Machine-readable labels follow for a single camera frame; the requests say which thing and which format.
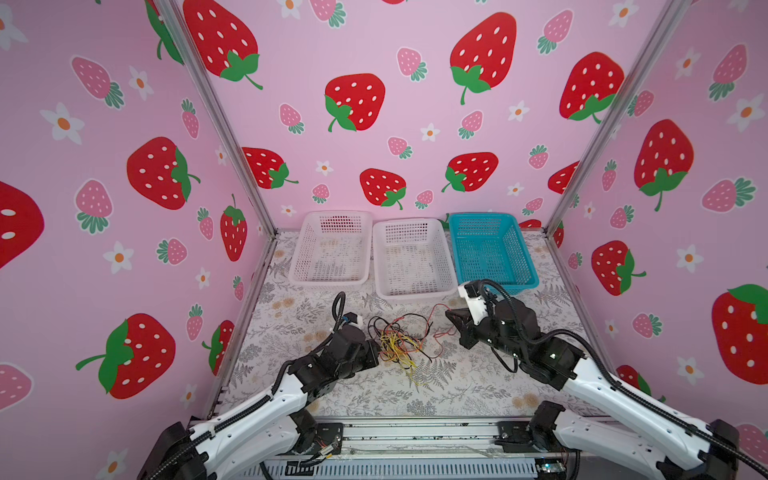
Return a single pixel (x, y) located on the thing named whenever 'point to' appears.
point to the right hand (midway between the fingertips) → (446, 312)
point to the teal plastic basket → (488, 246)
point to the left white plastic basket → (332, 248)
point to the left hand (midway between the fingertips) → (384, 349)
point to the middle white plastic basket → (412, 259)
